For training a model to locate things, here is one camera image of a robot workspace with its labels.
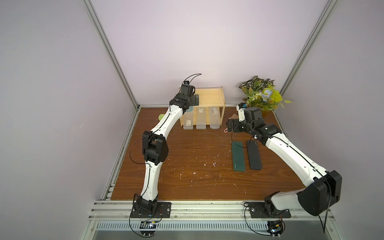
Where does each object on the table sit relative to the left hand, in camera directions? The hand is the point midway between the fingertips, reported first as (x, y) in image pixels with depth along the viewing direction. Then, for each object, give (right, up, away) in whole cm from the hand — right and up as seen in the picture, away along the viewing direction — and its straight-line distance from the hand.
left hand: (192, 95), depth 94 cm
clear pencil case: (+6, -14, +17) cm, 23 cm away
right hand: (+24, -15, -14) cm, 32 cm away
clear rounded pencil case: (+16, -14, +14) cm, 26 cm away
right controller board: (+41, -67, -24) cm, 83 cm away
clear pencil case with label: (-3, -19, +9) cm, 21 cm away
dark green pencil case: (+29, -38, -3) cm, 48 cm away
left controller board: (-21, -69, -22) cm, 76 cm away
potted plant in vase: (+45, +1, 0) cm, 45 cm away
